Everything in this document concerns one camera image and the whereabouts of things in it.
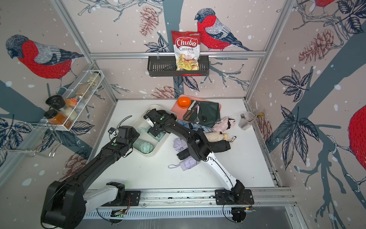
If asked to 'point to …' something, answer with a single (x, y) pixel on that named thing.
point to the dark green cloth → (203, 113)
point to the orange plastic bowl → (184, 102)
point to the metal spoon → (197, 119)
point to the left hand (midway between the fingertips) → (134, 132)
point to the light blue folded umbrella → (194, 127)
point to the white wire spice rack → (78, 95)
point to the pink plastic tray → (180, 112)
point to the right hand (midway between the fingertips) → (155, 128)
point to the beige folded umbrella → (216, 136)
